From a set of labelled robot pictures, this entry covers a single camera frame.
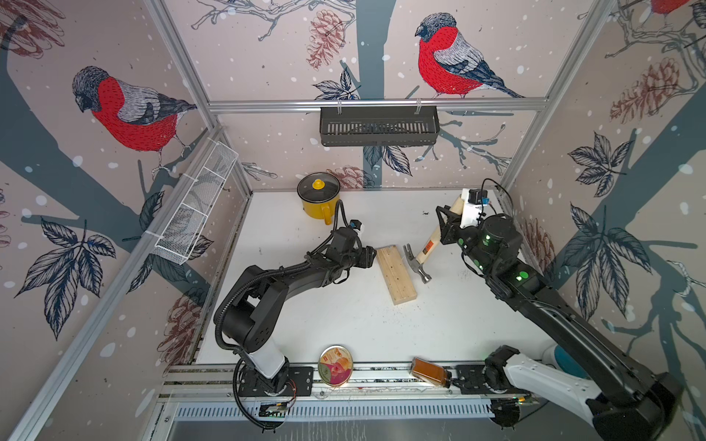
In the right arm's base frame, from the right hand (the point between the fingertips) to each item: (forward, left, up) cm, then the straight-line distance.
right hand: (441, 204), depth 70 cm
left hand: (+2, +17, -24) cm, 30 cm away
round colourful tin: (-33, +27, -30) cm, 52 cm away
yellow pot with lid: (+27, +39, -23) cm, 53 cm away
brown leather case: (-33, +1, -31) cm, 45 cm away
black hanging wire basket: (+45, +16, -5) cm, 48 cm away
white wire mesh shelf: (-2, +78, -15) cm, 80 cm away
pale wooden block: (-5, +10, -31) cm, 33 cm away
